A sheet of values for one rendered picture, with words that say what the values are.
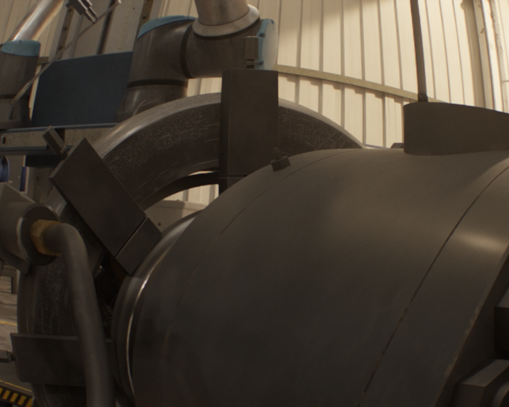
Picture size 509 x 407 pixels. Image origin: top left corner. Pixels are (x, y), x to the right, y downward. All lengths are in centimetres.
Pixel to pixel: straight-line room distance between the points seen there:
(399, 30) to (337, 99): 162
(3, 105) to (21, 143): 15
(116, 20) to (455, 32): 1035
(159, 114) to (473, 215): 69
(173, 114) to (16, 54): 95
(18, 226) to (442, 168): 48
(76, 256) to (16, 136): 127
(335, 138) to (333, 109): 950
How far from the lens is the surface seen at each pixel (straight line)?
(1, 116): 207
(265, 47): 188
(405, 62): 1154
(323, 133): 137
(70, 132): 197
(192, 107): 127
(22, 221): 97
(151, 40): 196
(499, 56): 1258
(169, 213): 225
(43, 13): 239
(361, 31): 1129
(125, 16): 226
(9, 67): 211
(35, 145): 201
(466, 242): 62
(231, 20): 184
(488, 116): 82
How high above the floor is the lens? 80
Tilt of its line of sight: 1 degrees up
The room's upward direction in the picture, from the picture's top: 4 degrees clockwise
